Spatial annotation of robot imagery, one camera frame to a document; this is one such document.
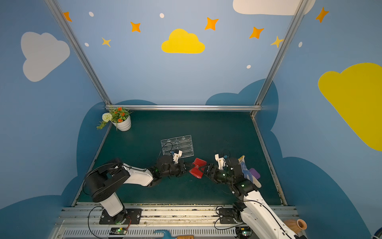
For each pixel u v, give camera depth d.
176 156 0.83
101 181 0.47
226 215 0.74
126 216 0.72
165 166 0.70
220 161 0.75
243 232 0.72
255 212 0.50
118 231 0.70
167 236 0.69
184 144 0.96
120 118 1.01
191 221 0.73
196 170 0.81
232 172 0.62
